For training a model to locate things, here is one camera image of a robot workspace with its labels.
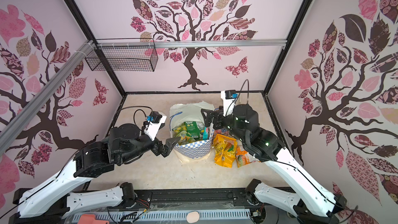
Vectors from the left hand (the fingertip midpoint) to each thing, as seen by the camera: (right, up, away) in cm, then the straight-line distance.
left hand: (171, 134), depth 59 cm
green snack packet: (+4, -5, +35) cm, 35 cm away
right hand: (+16, +10, +2) cm, 19 cm away
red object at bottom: (-37, -38, +7) cm, 54 cm away
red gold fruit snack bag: (+25, -5, +34) cm, 43 cm away
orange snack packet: (+35, -18, +25) cm, 46 cm away
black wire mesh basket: (-28, +43, +36) cm, 63 cm away
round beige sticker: (+8, -40, +10) cm, 41 cm away
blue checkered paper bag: (+9, -11, +15) cm, 20 cm away
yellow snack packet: (+24, -12, +21) cm, 34 cm away
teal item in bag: (+14, -4, +23) cm, 27 cm away
